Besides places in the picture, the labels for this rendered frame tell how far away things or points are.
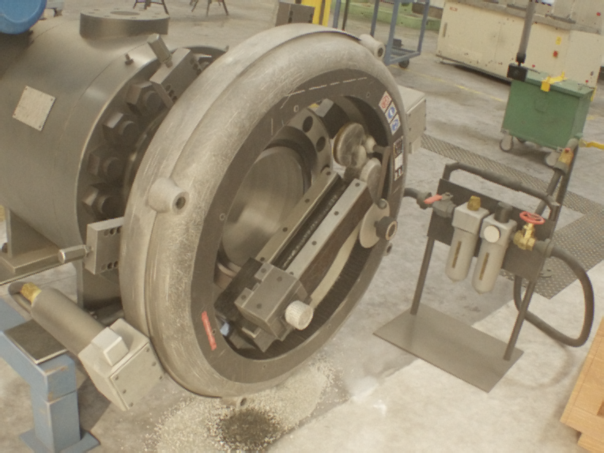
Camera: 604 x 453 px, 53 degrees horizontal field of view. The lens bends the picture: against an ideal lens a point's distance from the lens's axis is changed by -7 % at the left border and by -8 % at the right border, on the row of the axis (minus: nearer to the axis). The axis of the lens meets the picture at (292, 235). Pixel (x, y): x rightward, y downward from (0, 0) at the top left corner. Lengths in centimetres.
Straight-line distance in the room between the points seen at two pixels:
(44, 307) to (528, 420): 133
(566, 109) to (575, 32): 274
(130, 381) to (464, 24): 709
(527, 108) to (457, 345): 260
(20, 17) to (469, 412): 153
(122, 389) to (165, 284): 20
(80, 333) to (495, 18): 681
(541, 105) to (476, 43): 339
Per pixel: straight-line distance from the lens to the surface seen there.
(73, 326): 117
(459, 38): 789
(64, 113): 136
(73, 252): 103
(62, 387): 147
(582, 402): 185
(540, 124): 447
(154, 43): 101
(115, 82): 131
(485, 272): 196
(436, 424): 181
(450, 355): 208
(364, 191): 132
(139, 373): 110
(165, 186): 96
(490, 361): 212
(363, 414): 177
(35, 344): 149
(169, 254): 99
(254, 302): 114
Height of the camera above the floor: 112
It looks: 25 degrees down
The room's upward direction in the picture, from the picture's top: 8 degrees clockwise
